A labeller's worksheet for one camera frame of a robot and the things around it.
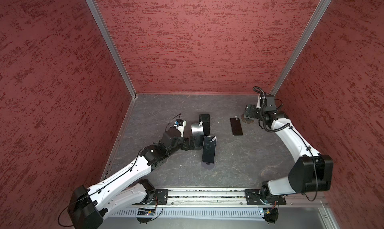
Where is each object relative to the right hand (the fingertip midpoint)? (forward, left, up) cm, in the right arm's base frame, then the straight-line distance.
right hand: (251, 112), depth 87 cm
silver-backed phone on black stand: (-8, +32, -8) cm, 34 cm away
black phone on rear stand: (+2, +27, -7) cm, 28 cm away
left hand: (-16, +37, -1) cm, 40 cm away
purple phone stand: (-24, +27, -18) cm, 41 cm away
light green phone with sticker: (+1, +5, -17) cm, 18 cm away
